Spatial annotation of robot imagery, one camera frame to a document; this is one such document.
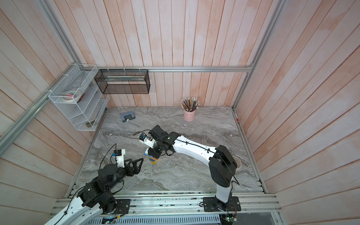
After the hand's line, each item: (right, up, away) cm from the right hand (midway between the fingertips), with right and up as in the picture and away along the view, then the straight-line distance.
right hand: (151, 150), depth 82 cm
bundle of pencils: (+26, +31, +25) cm, 48 cm away
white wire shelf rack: (-37, +22, -4) cm, 43 cm away
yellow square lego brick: (+1, -9, +6) cm, 11 cm away
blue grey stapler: (-23, +22, +29) cm, 44 cm away
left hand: (-6, -5, -5) cm, 10 cm away
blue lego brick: (-3, -1, -2) cm, 4 cm away
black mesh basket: (-25, +47, +22) cm, 58 cm away
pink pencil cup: (+25, +21, +26) cm, 42 cm away
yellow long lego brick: (0, -5, 0) cm, 5 cm away
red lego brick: (+4, -5, 0) cm, 6 cm away
